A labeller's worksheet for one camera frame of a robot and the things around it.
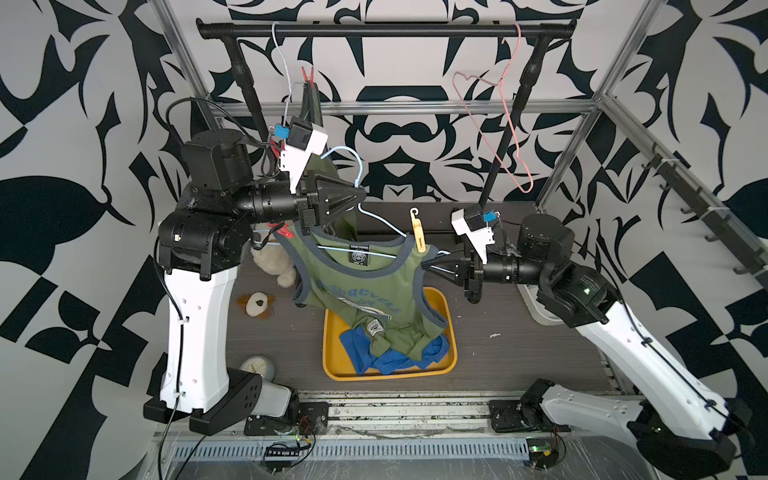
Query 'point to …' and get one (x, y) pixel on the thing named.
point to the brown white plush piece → (257, 304)
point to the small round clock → (260, 364)
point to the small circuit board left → (281, 457)
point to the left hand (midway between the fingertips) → (357, 188)
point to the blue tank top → (390, 361)
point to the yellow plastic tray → (338, 364)
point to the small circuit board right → (542, 452)
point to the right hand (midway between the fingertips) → (426, 260)
